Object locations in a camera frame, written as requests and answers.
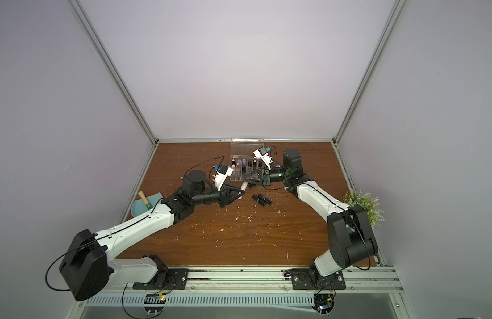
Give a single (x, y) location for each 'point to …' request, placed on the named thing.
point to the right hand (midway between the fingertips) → (246, 176)
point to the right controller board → (324, 303)
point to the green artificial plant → (369, 203)
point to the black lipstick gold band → (233, 161)
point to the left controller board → (154, 303)
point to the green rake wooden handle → (145, 200)
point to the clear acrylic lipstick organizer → (243, 161)
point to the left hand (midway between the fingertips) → (243, 192)
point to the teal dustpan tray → (138, 207)
